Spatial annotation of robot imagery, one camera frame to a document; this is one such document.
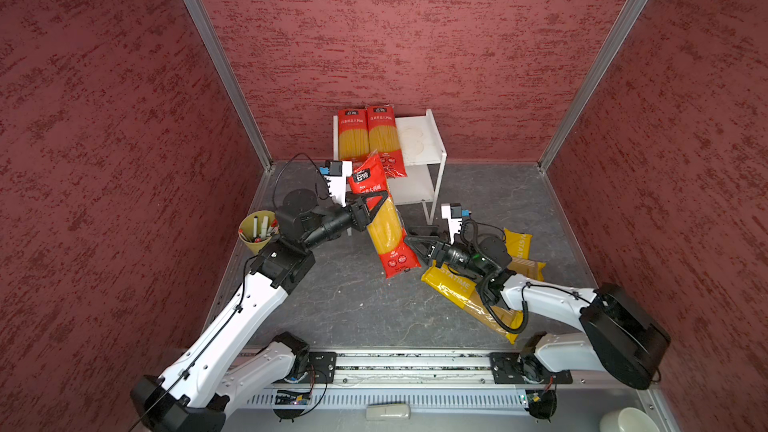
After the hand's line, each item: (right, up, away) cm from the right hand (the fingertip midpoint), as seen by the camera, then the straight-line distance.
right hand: (404, 240), depth 70 cm
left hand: (-5, +10, -6) cm, 13 cm away
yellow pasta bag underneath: (+38, -6, +25) cm, 46 cm away
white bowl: (+47, -37, -8) cm, 60 cm away
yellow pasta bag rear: (+38, -11, +18) cm, 43 cm away
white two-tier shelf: (+5, +22, +8) cm, 24 cm away
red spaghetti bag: (-4, +3, -6) cm, 8 cm away
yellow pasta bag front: (+18, -18, +14) cm, 29 cm away
